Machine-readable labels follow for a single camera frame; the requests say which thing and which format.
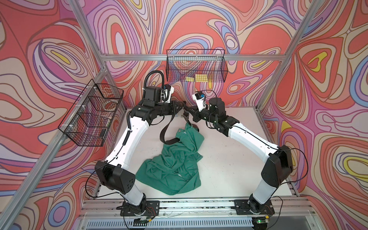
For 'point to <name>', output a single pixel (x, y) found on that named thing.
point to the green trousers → (177, 170)
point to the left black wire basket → (87, 122)
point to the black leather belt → (163, 129)
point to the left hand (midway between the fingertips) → (182, 105)
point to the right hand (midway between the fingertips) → (189, 112)
